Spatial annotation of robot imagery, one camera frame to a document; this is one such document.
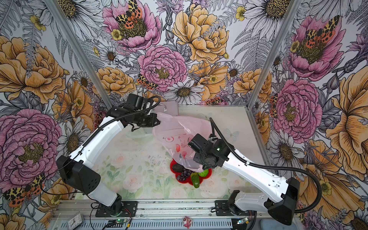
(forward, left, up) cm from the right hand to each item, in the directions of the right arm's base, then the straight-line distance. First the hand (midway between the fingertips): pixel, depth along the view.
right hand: (200, 162), depth 72 cm
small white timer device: (-21, +60, -15) cm, 66 cm away
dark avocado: (+3, +12, -12) cm, 17 cm away
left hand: (+18, +22, +7) cm, 29 cm away
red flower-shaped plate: (-4, +6, -14) cm, 16 cm away
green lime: (-1, -2, -11) cm, 12 cm away
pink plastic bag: (+18, +13, 0) cm, 22 cm away
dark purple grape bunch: (-1, +9, -13) cm, 16 cm away
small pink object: (-23, +8, -13) cm, 27 cm away
